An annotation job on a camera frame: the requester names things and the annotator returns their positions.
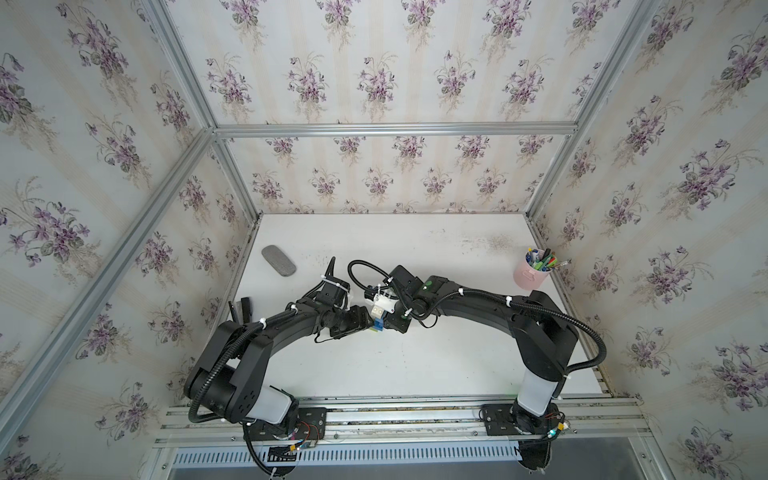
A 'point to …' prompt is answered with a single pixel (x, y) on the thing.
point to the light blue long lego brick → (378, 324)
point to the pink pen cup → (529, 278)
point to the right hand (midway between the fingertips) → (392, 318)
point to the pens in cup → (543, 261)
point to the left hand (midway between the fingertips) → (365, 326)
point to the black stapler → (241, 313)
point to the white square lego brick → (377, 312)
